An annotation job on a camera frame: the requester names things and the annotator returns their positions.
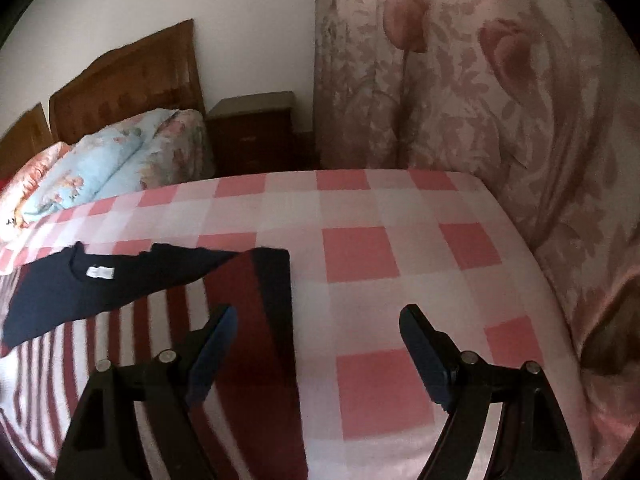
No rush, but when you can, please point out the red white striped navy sweater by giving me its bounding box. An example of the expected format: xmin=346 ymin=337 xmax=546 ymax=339
xmin=1 ymin=244 xmax=308 ymax=479

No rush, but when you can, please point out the pink floral pillow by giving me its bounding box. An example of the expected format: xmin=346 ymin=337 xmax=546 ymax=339
xmin=1 ymin=142 xmax=70 ymax=226

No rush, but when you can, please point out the pink checkered bed sheet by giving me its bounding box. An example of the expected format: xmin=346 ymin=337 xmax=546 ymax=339
xmin=1 ymin=170 xmax=593 ymax=479

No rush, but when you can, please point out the light blue floral pillow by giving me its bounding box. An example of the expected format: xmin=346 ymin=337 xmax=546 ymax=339
xmin=16 ymin=108 xmax=213 ymax=223

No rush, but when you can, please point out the small brown wooden headboard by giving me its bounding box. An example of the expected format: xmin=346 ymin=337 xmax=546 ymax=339
xmin=0 ymin=103 xmax=56 ymax=181

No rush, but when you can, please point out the dark wooden nightstand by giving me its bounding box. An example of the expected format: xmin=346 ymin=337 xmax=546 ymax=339
xmin=205 ymin=91 xmax=317 ymax=177

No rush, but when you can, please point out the pink floral curtain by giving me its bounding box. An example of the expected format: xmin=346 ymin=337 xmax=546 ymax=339
xmin=314 ymin=0 xmax=639 ymax=469

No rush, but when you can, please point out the large brown wooden headboard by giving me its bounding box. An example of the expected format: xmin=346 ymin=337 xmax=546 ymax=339
xmin=49 ymin=20 xmax=205 ymax=144

